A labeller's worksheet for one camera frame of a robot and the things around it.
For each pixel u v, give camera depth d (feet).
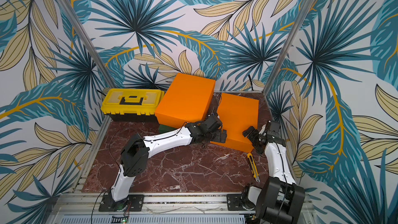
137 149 1.84
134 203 2.41
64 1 2.41
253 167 2.75
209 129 2.14
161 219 2.30
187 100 2.97
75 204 2.44
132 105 2.95
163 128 2.79
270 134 2.12
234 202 2.40
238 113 3.03
